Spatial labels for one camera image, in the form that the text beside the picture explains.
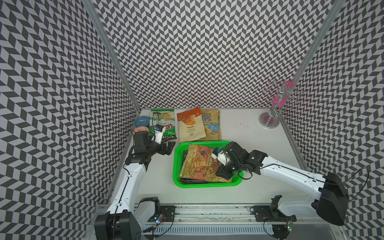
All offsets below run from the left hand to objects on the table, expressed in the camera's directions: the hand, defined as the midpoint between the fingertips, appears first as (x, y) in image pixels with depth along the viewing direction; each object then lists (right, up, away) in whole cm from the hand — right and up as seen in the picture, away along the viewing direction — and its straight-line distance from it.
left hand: (166, 141), depth 81 cm
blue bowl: (-23, +11, +25) cm, 36 cm away
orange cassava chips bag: (+12, +8, +23) cm, 27 cm away
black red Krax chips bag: (+10, -22, -1) cm, 24 cm away
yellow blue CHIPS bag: (+27, +9, +24) cm, 37 cm away
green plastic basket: (+6, -10, +1) cm, 12 cm away
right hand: (+28, -17, -6) cm, 34 cm away
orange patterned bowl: (-22, +5, +21) cm, 31 cm away
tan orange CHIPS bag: (+18, -14, +3) cm, 23 cm away
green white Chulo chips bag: (-7, +14, +30) cm, 34 cm away
